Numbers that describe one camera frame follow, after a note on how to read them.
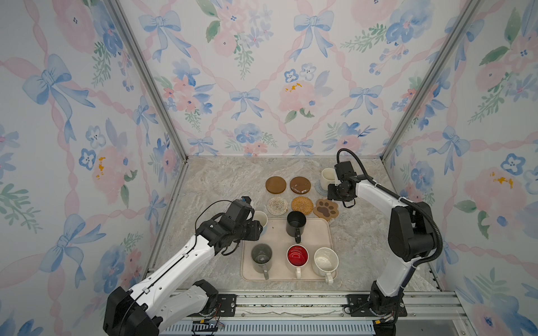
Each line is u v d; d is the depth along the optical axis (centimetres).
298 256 83
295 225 90
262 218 88
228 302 75
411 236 49
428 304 76
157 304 40
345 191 73
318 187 107
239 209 58
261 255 78
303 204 100
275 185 109
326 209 100
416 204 51
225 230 55
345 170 81
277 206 100
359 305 73
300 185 106
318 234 92
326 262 83
